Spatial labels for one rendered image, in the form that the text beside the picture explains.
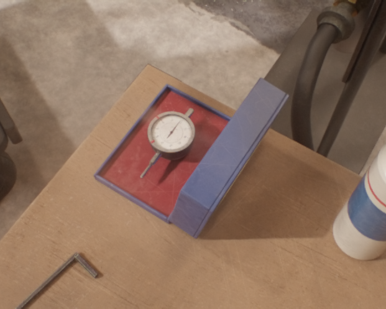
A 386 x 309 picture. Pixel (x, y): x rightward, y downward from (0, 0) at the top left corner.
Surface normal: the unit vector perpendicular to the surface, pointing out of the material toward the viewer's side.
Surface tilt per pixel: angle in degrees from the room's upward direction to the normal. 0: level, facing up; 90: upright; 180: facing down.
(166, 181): 0
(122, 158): 0
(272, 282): 0
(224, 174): 9
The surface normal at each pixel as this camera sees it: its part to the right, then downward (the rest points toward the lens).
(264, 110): 0.14, -0.38
